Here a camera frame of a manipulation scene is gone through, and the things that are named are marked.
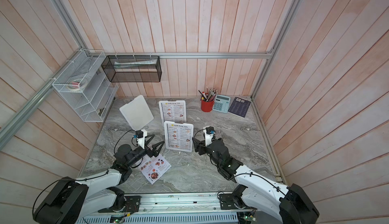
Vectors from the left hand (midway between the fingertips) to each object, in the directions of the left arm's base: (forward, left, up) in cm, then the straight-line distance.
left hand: (159, 140), depth 82 cm
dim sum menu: (+20, -6, 0) cm, 21 cm away
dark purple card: (+36, -55, -12) cm, 67 cm away
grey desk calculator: (+37, -41, -11) cm, 57 cm away
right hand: (+1, -21, +3) cm, 22 cm away
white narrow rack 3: (0, -4, -12) cm, 13 cm away
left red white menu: (-11, +4, -13) cm, 17 cm away
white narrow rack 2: (+20, -6, 0) cm, 21 cm away
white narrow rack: (+25, +20, -7) cm, 32 cm away
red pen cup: (+33, -29, -2) cm, 43 cm away
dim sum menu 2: (+3, -11, -1) cm, 11 cm away
